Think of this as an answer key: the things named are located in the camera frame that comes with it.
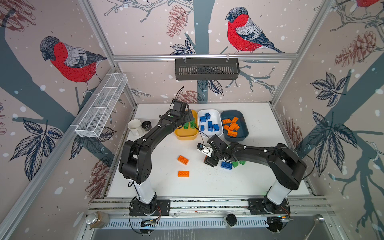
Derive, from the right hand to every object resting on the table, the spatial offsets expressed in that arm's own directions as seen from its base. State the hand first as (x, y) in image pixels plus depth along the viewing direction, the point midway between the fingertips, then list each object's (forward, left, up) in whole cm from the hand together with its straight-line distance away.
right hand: (207, 157), depth 90 cm
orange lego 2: (-10, +13, 0) cm, 17 cm away
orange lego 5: (+18, -17, 0) cm, 25 cm away
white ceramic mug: (+17, +48, +10) cm, 52 cm away
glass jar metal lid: (-35, +47, +10) cm, 59 cm away
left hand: (+19, +13, +18) cm, 29 cm away
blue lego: (+31, +3, 0) cm, 31 cm away
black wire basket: (+56, +2, +27) cm, 62 cm away
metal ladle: (-28, -52, -1) cm, 59 cm away
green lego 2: (+23, +10, +3) cm, 25 cm away
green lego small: (-3, -17, -1) cm, 17 cm away
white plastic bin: (+32, -7, +1) cm, 33 cm away
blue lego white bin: (+33, 0, +2) cm, 33 cm away
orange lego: (-2, +15, -1) cm, 15 cm away
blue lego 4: (+22, +3, +1) cm, 22 cm away
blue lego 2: (+25, -2, +1) cm, 25 cm away
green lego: (-2, -21, -1) cm, 22 cm away
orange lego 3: (+24, -19, +1) cm, 31 cm away
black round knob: (-32, -11, +8) cm, 34 cm away
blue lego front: (-4, -12, -1) cm, 12 cm away
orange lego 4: (+29, -14, +1) cm, 32 cm away
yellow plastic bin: (+16, +12, +2) cm, 20 cm away
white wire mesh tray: (+13, +57, +32) cm, 67 cm away
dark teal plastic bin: (+33, -23, +1) cm, 41 cm away
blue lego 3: (+22, -6, +1) cm, 23 cm away
